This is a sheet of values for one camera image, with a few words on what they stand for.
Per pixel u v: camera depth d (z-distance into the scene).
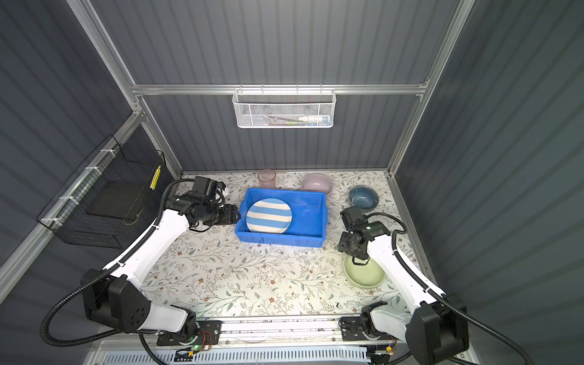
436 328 0.39
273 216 0.98
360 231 0.57
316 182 1.12
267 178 1.02
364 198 1.06
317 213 1.03
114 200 0.73
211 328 0.75
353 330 0.74
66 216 0.62
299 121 0.92
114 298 0.40
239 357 0.77
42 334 0.36
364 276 0.82
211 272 0.87
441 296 0.41
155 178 0.83
